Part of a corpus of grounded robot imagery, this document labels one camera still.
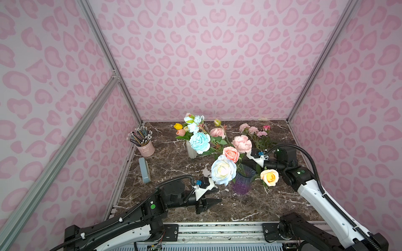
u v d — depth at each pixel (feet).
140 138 3.14
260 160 1.97
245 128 3.60
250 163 2.04
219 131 2.09
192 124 1.70
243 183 2.83
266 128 3.60
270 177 1.51
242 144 1.92
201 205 1.79
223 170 1.55
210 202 1.81
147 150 3.14
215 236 2.37
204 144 1.71
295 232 1.87
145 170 2.96
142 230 1.96
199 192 1.81
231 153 1.65
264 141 3.41
